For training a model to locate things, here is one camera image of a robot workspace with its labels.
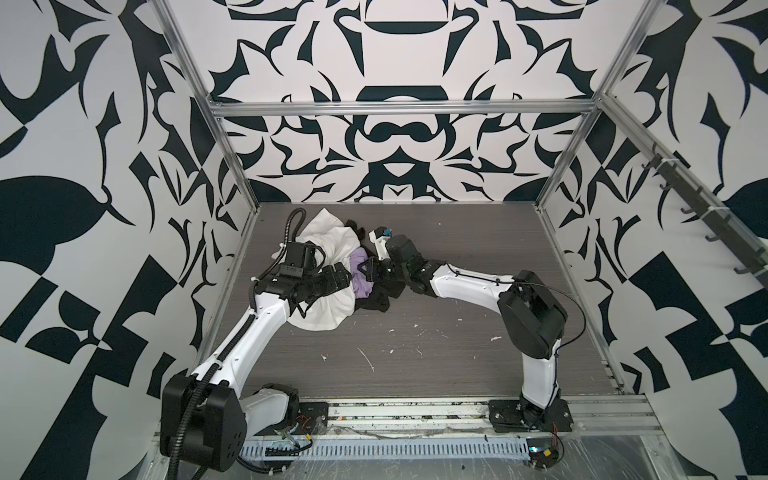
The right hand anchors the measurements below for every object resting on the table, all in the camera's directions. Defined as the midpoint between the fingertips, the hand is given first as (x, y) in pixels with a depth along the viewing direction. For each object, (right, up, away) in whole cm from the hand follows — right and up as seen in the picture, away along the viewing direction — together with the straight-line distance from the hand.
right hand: (357, 265), depth 86 cm
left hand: (-4, -2, -4) cm, 6 cm away
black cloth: (+6, -11, +8) cm, 15 cm away
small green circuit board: (+45, -42, -15) cm, 63 cm away
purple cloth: (+1, -6, +1) cm, 6 cm away
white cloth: (-8, +7, +15) cm, 18 cm away
